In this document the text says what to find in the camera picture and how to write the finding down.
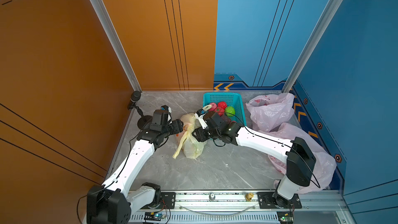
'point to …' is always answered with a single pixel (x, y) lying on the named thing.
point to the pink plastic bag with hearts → (325, 164)
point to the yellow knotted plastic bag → (186, 141)
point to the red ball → (222, 104)
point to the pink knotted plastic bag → (268, 111)
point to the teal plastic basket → (233, 99)
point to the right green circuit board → (285, 217)
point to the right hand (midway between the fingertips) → (196, 131)
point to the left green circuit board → (153, 216)
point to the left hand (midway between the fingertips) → (179, 121)
